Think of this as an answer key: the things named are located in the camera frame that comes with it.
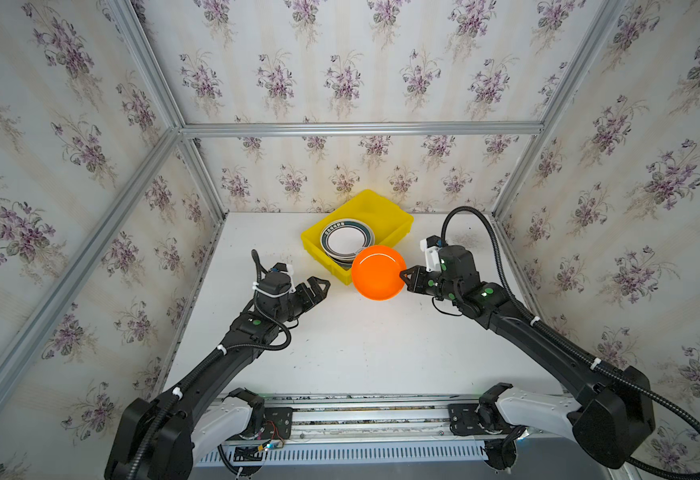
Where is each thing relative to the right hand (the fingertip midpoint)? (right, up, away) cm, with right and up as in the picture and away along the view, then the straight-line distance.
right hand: (397, 275), depth 77 cm
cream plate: (-14, +3, +15) cm, 20 cm away
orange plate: (-5, 0, +2) cm, 6 cm away
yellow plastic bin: (+1, +16, +32) cm, 36 cm away
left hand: (-20, -4, +3) cm, 21 cm away
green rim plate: (-14, +10, +28) cm, 33 cm away
